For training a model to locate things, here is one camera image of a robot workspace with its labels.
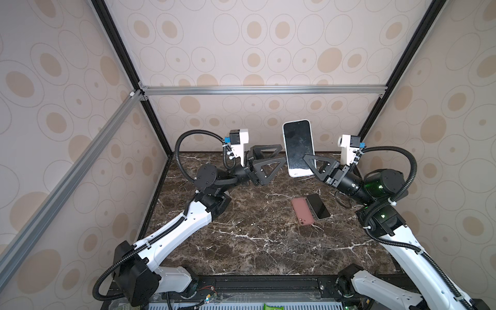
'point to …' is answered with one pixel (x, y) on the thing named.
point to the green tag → (267, 307)
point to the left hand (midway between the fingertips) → (288, 161)
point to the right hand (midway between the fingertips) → (311, 160)
